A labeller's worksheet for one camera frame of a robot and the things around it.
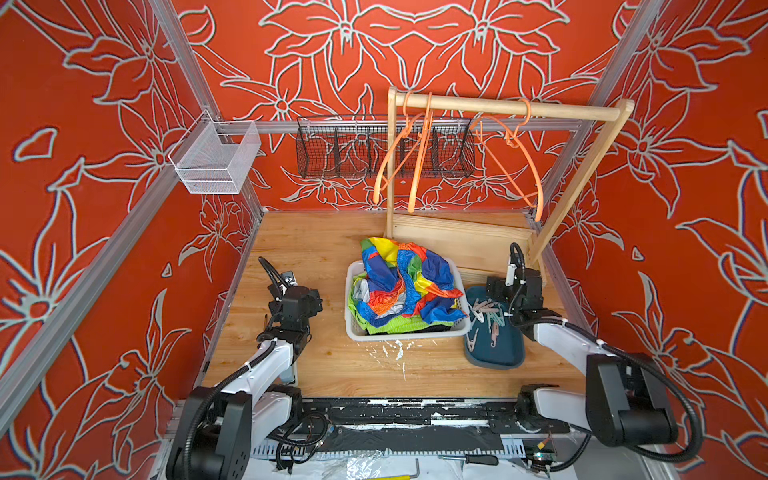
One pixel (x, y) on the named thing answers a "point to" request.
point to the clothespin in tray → (471, 342)
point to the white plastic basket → (356, 333)
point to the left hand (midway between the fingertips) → (296, 291)
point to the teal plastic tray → (494, 342)
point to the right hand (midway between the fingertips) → (506, 275)
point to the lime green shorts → (395, 325)
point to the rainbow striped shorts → (404, 279)
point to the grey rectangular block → (288, 376)
